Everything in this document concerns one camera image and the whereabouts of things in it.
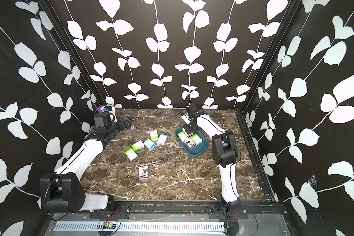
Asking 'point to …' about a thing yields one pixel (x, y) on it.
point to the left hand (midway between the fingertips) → (125, 117)
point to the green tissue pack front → (182, 136)
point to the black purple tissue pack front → (143, 172)
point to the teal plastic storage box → (197, 150)
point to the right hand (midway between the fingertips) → (188, 126)
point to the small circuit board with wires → (108, 225)
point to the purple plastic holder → (101, 108)
